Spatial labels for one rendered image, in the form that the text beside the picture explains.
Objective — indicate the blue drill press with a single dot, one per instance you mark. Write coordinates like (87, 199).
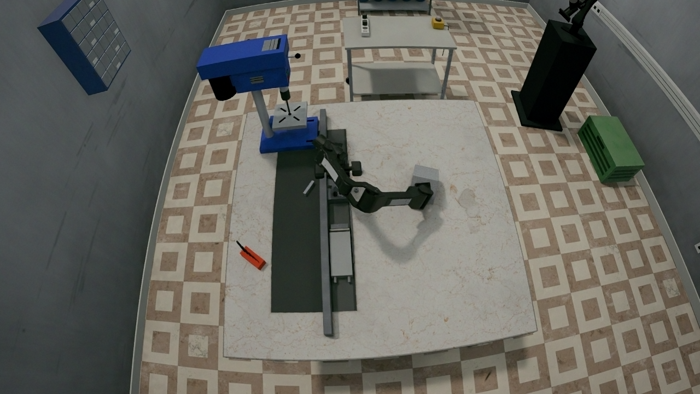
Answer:
(255, 65)

